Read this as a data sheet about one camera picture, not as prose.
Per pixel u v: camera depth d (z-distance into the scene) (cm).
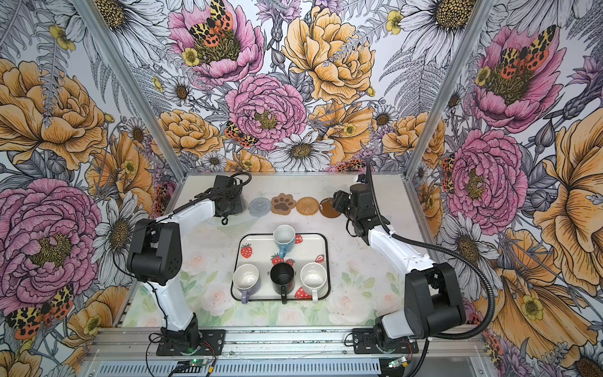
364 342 74
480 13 72
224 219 85
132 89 89
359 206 66
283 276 85
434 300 43
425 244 49
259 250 94
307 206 109
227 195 80
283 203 110
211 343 73
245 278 85
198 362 71
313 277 87
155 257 51
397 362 72
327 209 108
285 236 94
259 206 109
